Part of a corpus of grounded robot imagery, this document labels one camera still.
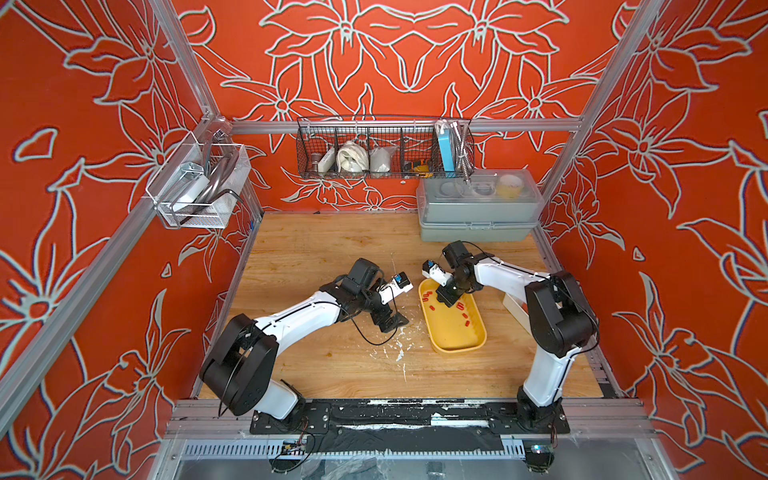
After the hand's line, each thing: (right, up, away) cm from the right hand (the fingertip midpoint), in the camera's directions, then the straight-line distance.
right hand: (436, 295), depth 94 cm
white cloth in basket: (-27, +43, -6) cm, 51 cm away
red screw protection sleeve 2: (+7, -3, -2) cm, 8 cm away
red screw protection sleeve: (-3, 0, +1) cm, 3 cm away
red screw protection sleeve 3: (+8, -6, -4) cm, 11 cm away
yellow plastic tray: (+5, -9, -7) cm, 12 cm away
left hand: (-13, 0, -11) cm, 16 cm away
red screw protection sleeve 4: (+9, -8, -5) cm, 13 cm away
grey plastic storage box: (+25, +31, +9) cm, 40 cm away
